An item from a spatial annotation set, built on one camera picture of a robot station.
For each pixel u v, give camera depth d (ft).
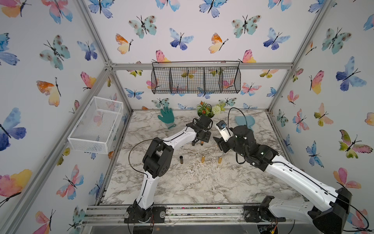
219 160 2.97
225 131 2.03
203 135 2.77
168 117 3.87
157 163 1.74
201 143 3.23
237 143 1.82
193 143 3.26
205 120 2.54
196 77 3.22
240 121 3.78
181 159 2.92
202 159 2.96
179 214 2.47
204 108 3.21
